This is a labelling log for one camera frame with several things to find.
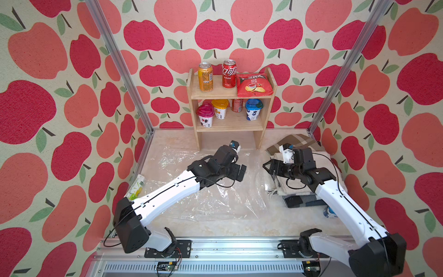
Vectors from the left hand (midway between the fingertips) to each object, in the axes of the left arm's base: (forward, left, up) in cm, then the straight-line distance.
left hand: (239, 169), depth 74 cm
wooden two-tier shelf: (+33, -1, -2) cm, 33 cm away
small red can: (+41, -1, +4) cm, 41 cm away
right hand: (+3, -15, -4) cm, 16 cm away
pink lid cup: (+28, +16, +8) cm, 34 cm away
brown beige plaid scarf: (+32, -41, -16) cm, 54 cm away
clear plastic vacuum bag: (-8, +4, -16) cm, 18 cm away
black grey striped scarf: (-7, -30, -18) cm, 35 cm away
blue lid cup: (+34, -9, +8) cm, 36 cm away
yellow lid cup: (+35, +8, +8) cm, 36 cm away
